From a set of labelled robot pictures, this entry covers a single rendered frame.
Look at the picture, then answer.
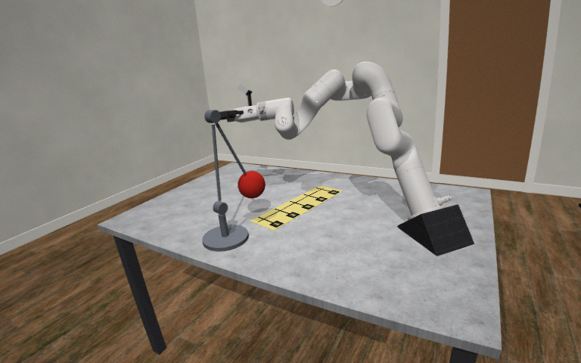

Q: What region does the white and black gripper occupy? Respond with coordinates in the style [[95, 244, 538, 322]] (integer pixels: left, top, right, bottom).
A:
[[220, 102, 262, 122]]

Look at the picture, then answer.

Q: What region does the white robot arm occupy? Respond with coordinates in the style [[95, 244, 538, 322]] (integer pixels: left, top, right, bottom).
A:
[[258, 61, 452, 220]]

